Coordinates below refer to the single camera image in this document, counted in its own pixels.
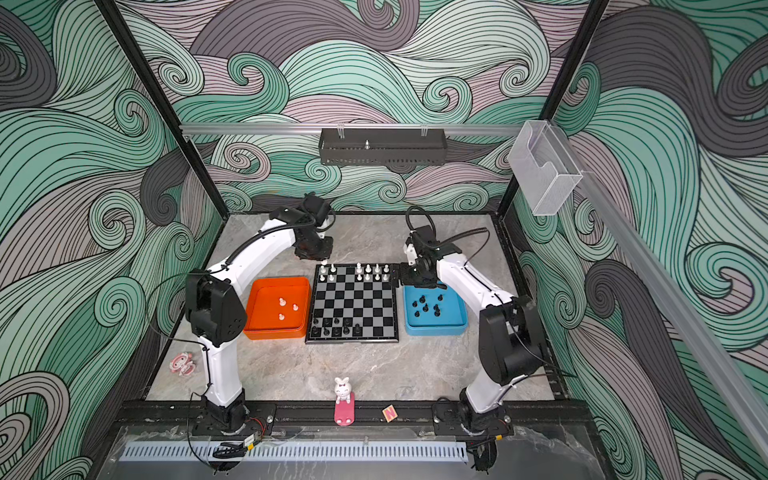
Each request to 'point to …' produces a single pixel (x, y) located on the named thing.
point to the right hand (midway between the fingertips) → (404, 280)
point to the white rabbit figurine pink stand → (344, 409)
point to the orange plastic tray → (278, 308)
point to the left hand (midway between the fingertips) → (325, 253)
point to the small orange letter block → (389, 413)
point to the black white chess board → (353, 304)
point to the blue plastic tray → (434, 311)
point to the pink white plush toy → (183, 364)
